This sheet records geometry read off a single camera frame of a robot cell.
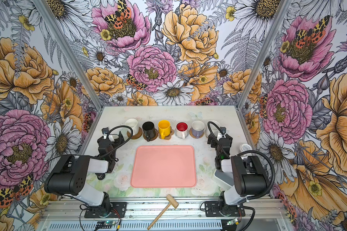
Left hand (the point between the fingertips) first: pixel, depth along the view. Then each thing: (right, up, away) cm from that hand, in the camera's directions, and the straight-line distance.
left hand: (113, 136), depth 93 cm
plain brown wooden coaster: (+14, +1, +8) cm, 16 cm away
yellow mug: (+32, +6, +5) cm, 33 cm away
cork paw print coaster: (+34, -1, +9) cm, 35 cm away
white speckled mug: (+10, +8, +9) cm, 15 cm away
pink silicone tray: (+33, -19, -2) cm, 37 cm away
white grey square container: (+67, -22, -14) cm, 71 cm away
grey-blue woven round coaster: (+39, 0, +11) cm, 41 cm away
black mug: (+21, +4, +7) cm, 23 cm away
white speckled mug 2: (+67, +3, +10) cm, 68 cm away
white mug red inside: (+44, +4, +10) cm, 45 cm away
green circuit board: (+6, -40, -22) cm, 46 cm away
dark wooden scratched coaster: (+24, -2, +9) cm, 26 cm away
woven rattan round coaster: (+50, +1, +12) cm, 51 cm away
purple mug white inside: (+55, +5, +11) cm, 56 cm away
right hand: (+67, 0, +1) cm, 67 cm away
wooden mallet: (+38, -31, -18) cm, 53 cm away
